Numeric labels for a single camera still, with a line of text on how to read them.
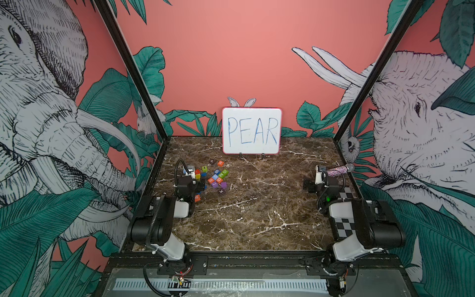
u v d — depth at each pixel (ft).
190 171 2.66
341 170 3.32
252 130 3.44
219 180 3.23
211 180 3.23
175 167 3.52
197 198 3.03
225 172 3.36
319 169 2.74
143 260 2.50
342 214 2.02
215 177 3.31
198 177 3.15
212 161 3.52
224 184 3.22
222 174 3.33
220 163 3.51
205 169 3.41
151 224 1.41
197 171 3.32
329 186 2.35
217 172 3.37
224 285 2.30
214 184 3.21
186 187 2.35
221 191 3.11
